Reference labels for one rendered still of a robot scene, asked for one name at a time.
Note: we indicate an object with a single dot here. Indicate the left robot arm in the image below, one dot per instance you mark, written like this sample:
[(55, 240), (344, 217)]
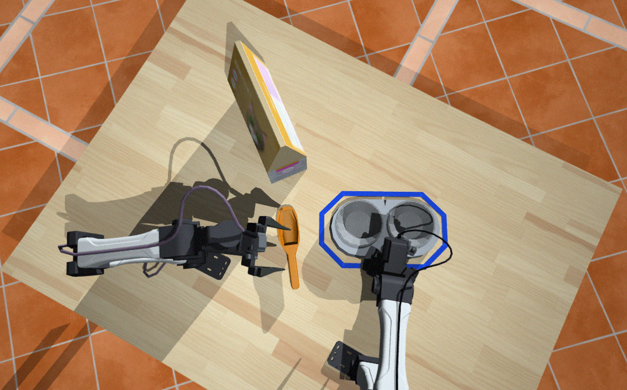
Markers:
[(96, 253)]

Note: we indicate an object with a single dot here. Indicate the grey steel bowl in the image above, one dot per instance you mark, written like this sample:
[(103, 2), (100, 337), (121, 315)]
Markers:
[(359, 223), (410, 215)]

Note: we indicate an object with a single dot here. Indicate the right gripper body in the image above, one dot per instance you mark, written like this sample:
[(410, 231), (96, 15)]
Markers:
[(373, 257)]

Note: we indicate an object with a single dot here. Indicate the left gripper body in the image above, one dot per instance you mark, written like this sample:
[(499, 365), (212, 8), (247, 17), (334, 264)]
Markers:
[(246, 244)]

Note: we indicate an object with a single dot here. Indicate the blue tape outline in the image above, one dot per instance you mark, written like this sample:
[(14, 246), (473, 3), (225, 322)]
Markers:
[(387, 194)]

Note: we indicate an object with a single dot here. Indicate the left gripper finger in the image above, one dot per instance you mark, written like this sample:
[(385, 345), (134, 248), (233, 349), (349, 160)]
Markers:
[(264, 270), (274, 224)]

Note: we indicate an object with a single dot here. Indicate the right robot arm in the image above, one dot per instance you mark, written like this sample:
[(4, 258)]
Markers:
[(389, 370)]

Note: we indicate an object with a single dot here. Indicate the tan cat food bag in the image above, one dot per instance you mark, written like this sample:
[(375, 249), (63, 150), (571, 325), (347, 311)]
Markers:
[(268, 122)]

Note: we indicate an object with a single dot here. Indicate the grey double-bowl pet feeder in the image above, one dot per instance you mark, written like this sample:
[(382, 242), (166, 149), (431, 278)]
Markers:
[(385, 207)]

